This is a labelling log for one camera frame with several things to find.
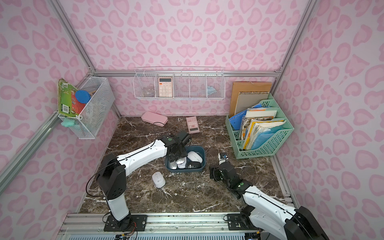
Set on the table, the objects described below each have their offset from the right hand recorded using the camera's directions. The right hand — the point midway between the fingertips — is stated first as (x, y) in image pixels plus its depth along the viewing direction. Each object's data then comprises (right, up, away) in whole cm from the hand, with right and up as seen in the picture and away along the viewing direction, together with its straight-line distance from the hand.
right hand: (215, 165), depth 86 cm
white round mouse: (-33, -8, 0) cm, 34 cm away
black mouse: (-13, -1, +4) cm, 14 cm away
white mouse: (-12, +4, +8) cm, 15 cm away
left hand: (-19, +7, +2) cm, 20 cm away
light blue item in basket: (-1, +47, +14) cm, 49 cm away
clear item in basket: (-42, +45, +11) cm, 62 cm away
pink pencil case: (-44, +29, +32) cm, 62 cm away
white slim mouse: (-19, -1, +4) cm, 20 cm away
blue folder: (+15, +26, +14) cm, 33 cm away
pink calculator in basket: (-31, +47, +9) cm, 57 cm away
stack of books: (+22, +23, -6) cm, 32 cm away
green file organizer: (+34, +10, +4) cm, 35 cm away
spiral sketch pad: (+21, +40, +11) cm, 46 cm away
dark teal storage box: (-9, +7, +15) cm, 19 cm away
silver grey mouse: (-25, -1, +5) cm, 26 cm away
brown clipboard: (+21, +48, +10) cm, 53 cm away
